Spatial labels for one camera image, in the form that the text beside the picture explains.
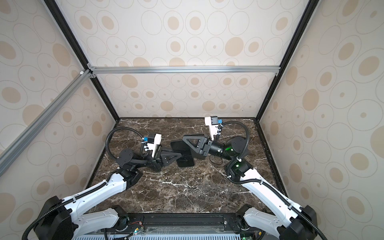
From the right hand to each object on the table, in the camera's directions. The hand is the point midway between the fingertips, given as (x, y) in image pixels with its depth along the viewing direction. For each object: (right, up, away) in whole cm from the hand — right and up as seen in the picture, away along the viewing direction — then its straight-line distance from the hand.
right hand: (184, 142), depth 54 cm
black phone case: (0, -8, +7) cm, 10 cm away
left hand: (-1, -7, +3) cm, 7 cm away
